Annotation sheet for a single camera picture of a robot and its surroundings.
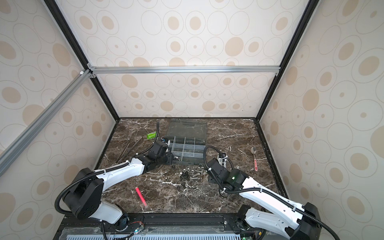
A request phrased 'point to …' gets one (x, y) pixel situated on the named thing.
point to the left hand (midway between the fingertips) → (175, 153)
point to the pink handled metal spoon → (253, 150)
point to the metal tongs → (120, 159)
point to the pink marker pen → (141, 196)
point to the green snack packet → (151, 135)
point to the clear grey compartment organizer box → (187, 140)
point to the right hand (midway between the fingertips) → (213, 173)
